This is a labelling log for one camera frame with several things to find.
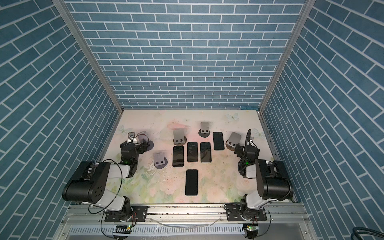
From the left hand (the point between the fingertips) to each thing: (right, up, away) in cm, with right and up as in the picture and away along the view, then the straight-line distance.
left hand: (135, 139), depth 93 cm
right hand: (+70, -3, +2) cm, 70 cm away
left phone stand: (+17, -12, -6) cm, 22 cm away
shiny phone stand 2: (+36, -23, -9) cm, 44 cm away
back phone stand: (+27, 0, +5) cm, 27 cm away
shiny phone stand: (+53, -3, +10) cm, 54 cm away
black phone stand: (+35, -9, +8) cm, 37 cm away
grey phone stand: (+44, +4, +9) cm, 45 cm away
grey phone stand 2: (+9, +4, -12) cm, 16 cm away
